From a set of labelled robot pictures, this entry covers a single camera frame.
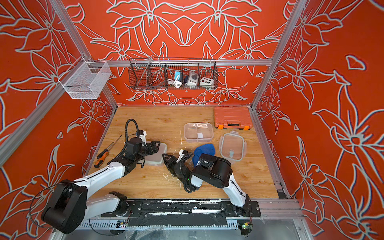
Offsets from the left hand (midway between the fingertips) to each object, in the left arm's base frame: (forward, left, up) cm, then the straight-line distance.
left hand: (156, 142), depth 88 cm
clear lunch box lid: (+5, -48, -9) cm, 49 cm away
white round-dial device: (+33, -20, +23) cm, 45 cm away
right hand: (-9, -2, -2) cm, 10 cm away
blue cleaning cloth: (+2, -31, -7) cm, 32 cm away
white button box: (+36, -28, +20) cm, 50 cm away
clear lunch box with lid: (+14, -25, -7) cm, 30 cm away
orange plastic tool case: (+29, -50, -6) cm, 58 cm away
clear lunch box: (-10, -2, -2) cm, 10 cm away
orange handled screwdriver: (-8, +34, -8) cm, 36 cm away
